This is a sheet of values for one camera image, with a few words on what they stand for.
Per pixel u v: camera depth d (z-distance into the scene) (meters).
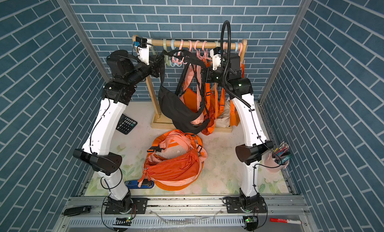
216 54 0.60
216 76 0.61
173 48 0.70
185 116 0.85
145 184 0.77
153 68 0.56
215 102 0.84
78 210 0.70
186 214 0.73
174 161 0.72
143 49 0.51
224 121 0.92
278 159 0.77
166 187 0.78
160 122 1.03
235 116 0.86
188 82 0.88
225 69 0.52
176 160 0.73
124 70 0.48
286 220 0.69
